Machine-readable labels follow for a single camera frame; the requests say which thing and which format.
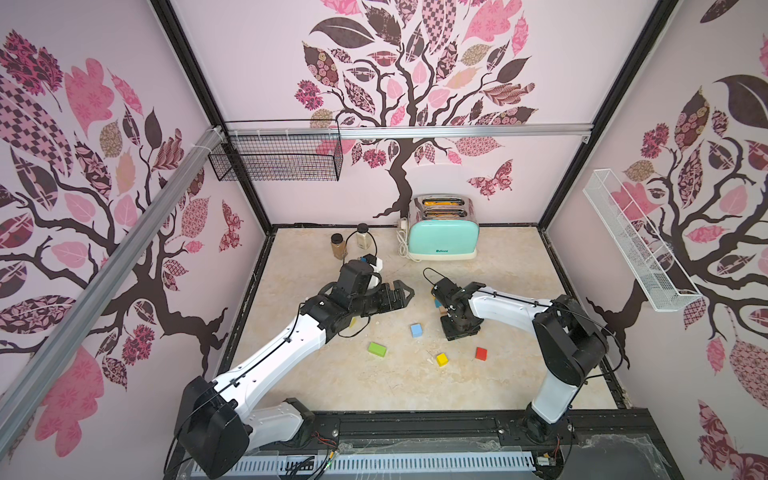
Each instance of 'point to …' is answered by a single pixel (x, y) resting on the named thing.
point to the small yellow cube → (442, 359)
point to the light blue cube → (416, 330)
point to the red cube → (481, 354)
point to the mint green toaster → (443, 227)
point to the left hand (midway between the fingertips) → (400, 302)
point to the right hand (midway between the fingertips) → (457, 335)
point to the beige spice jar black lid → (363, 237)
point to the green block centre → (377, 349)
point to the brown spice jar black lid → (338, 245)
